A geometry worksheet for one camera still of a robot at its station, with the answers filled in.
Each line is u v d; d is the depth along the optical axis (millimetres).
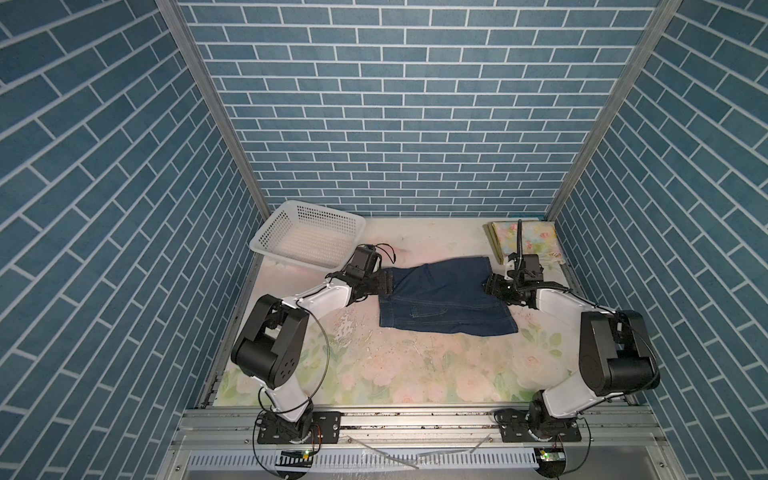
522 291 706
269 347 464
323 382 819
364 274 732
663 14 707
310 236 1139
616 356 457
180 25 714
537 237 1096
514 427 736
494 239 1127
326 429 735
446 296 985
